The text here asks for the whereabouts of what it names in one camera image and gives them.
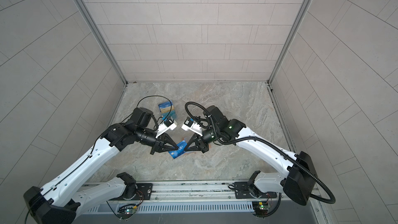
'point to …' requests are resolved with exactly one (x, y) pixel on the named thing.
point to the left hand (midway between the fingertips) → (178, 149)
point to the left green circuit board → (127, 210)
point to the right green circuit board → (260, 208)
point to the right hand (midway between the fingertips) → (188, 151)
